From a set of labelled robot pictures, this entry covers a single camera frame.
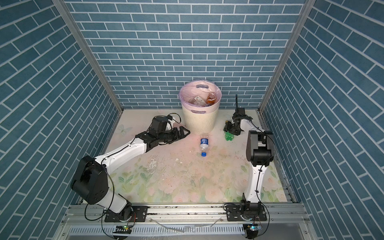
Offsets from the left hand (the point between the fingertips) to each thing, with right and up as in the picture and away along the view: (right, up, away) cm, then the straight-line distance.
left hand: (186, 134), depth 83 cm
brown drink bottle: (+16, +22, +12) cm, 30 cm away
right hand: (+27, +3, +21) cm, 34 cm away
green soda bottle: (+27, -3, +13) cm, 30 cm away
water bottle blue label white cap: (+8, +21, +18) cm, 29 cm away
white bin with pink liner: (+8, +8, +7) cm, 13 cm away
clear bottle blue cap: (+11, -8, +13) cm, 19 cm away
